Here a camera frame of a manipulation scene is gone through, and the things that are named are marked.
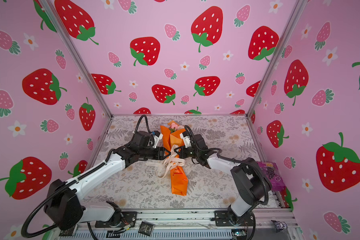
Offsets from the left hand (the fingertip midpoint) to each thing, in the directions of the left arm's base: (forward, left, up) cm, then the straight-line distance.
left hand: (168, 152), depth 79 cm
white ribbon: (0, -1, -8) cm, 8 cm away
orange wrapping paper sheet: (-11, -6, -13) cm, 18 cm away
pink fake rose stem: (+27, 0, -10) cm, 29 cm away
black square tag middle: (-32, +9, -15) cm, 37 cm away
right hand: (+5, -2, -4) cm, 7 cm away
